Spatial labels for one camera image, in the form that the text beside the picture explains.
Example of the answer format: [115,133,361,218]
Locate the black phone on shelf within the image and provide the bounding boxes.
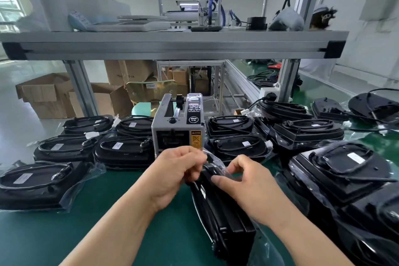
[190,25,223,32]

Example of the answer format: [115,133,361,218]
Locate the person's right hand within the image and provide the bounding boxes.
[211,155,297,230]

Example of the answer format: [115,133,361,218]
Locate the grey metal shelf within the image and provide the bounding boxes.
[0,30,349,61]

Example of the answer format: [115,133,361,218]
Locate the group of bagged black lamps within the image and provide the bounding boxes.
[206,97,399,266]

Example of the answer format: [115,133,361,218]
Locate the grey wall electrical box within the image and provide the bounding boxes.
[360,0,399,22]

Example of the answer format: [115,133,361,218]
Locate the white box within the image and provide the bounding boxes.
[62,0,132,25]

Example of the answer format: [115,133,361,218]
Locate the unbagged black lamps with cables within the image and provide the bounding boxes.
[310,88,399,129]

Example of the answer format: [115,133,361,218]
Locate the bagged black lamp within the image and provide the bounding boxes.
[60,116,116,137]

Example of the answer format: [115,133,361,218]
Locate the grey tape dispenser machine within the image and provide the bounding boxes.
[151,92,205,158]

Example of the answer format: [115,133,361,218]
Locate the person's left hand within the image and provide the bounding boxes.
[136,146,208,214]

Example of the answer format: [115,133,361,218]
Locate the person's right forearm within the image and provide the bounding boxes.
[271,205,353,266]

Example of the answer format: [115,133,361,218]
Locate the green round stool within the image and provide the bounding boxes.
[132,102,153,117]

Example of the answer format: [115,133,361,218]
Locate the black cup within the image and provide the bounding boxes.
[247,16,268,31]

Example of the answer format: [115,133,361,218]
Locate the bundle of black cables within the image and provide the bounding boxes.
[247,71,279,89]

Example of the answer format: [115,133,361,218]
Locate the person's left forearm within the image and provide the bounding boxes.
[60,191,163,266]

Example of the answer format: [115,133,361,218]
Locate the white flat scale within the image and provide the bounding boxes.
[92,15,170,32]

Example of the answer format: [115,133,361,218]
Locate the white handset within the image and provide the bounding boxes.
[67,12,94,32]

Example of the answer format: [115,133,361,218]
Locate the window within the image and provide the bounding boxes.
[0,0,25,33]

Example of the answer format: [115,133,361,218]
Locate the grey barcode scanner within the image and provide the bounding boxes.
[268,6,305,32]

